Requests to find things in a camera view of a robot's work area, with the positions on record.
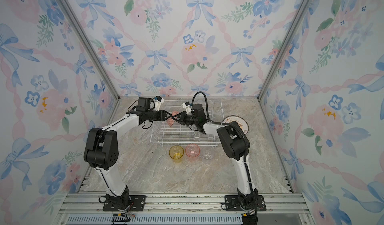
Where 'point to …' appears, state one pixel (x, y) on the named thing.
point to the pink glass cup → (192, 151)
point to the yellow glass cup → (176, 152)
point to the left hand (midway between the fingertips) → (169, 114)
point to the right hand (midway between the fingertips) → (171, 117)
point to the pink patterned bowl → (170, 121)
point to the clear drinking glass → (208, 154)
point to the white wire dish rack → (172, 132)
